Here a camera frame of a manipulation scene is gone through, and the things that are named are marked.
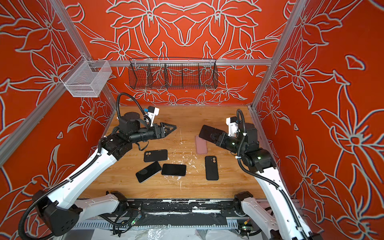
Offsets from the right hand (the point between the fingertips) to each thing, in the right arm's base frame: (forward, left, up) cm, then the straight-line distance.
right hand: (209, 135), depth 67 cm
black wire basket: (+51, +20, 0) cm, 55 cm away
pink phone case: (+13, +2, -30) cm, 33 cm away
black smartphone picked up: (+2, -1, -1) cm, 2 cm away
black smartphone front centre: (-5, +19, -28) cm, 34 cm away
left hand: (+2, +16, +4) cm, 17 cm away
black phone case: (-3, -4, -30) cm, 30 cm away
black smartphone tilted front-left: (-5, +35, -31) cm, 47 cm away
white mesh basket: (+43, +74, +4) cm, 85 cm away
